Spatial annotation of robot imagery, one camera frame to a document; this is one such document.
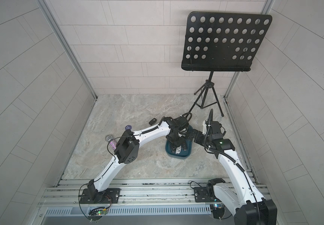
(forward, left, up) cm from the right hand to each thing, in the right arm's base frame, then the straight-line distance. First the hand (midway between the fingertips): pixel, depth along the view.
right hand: (193, 135), depth 80 cm
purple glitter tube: (+3, +50, -8) cm, 51 cm away
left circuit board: (-32, +51, -10) cm, 61 cm away
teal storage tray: (-6, +6, -12) cm, 15 cm away
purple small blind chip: (+16, +43, -11) cm, 47 cm away
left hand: (+1, +7, -13) cm, 15 cm away
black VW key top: (+20, +25, -12) cm, 34 cm away
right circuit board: (-34, -8, -14) cm, 38 cm away
